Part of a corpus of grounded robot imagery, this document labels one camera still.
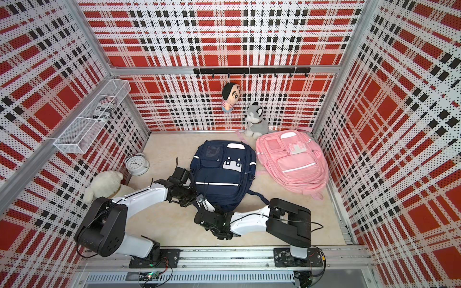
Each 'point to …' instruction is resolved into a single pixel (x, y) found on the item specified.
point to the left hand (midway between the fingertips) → (203, 197)
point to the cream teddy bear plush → (108, 185)
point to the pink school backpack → (293, 161)
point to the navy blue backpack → (222, 171)
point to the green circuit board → (152, 275)
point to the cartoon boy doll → (230, 94)
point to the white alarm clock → (137, 165)
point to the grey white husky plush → (257, 126)
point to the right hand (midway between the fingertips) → (209, 210)
